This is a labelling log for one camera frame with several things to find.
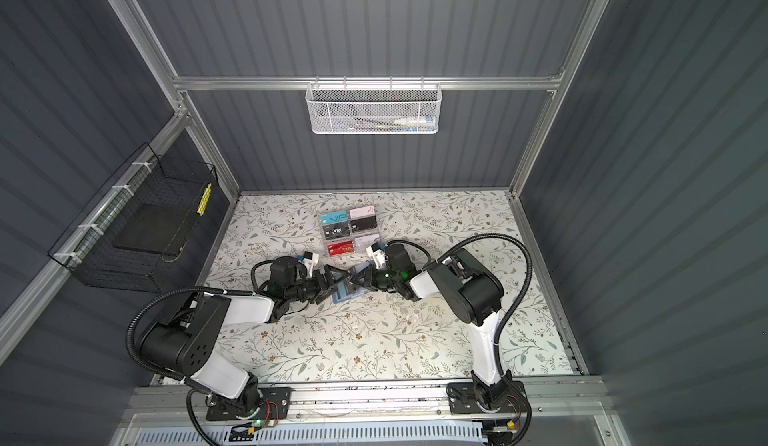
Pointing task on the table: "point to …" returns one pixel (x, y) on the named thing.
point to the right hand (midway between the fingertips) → (355, 283)
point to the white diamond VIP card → (363, 242)
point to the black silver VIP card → (332, 231)
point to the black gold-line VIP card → (364, 223)
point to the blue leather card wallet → (350, 288)
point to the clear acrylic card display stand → (354, 234)
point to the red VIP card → (345, 247)
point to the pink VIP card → (361, 213)
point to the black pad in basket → (157, 228)
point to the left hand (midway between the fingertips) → (344, 281)
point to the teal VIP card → (334, 218)
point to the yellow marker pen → (204, 201)
